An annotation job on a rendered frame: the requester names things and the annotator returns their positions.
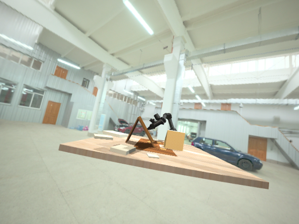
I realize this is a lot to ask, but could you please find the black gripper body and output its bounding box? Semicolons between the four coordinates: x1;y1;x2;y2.
150;121;159;129

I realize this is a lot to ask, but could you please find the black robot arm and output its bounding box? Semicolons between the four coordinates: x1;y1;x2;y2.
149;113;177;131

